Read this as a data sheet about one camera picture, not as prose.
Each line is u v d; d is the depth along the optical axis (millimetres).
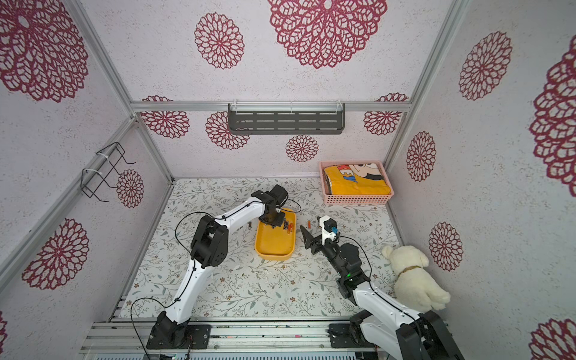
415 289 742
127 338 748
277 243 973
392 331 479
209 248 617
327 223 657
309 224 1029
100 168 761
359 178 1128
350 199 1064
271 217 875
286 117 925
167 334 637
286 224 1005
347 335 742
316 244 689
